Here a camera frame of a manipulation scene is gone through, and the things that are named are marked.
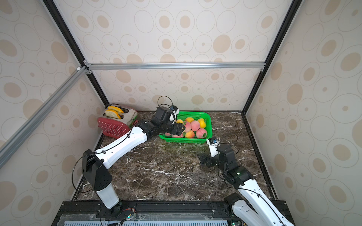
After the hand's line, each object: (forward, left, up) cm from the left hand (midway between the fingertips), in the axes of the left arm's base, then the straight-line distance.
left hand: (183, 125), depth 79 cm
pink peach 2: (+5, +4, -18) cm, 19 cm away
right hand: (-13, -12, -8) cm, 19 cm away
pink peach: (+12, -8, -15) cm, 21 cm away
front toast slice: (+14, +47, -5) cm, 49 cm away
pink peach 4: (+7, -13, -17) cm, 23 cm away
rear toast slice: (+17, +45, -4) cm, 48 cm away
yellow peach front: (+16, -14, -17) cm, 28 cm away
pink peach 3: (-8, +8, +3) cm, 12 cm away
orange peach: (+7, -5, -18) cm, 20 cm away
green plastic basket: (+25, -10, -18) cm, 33 cm away
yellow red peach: (+20, -5, -17) cm, 27 cm away
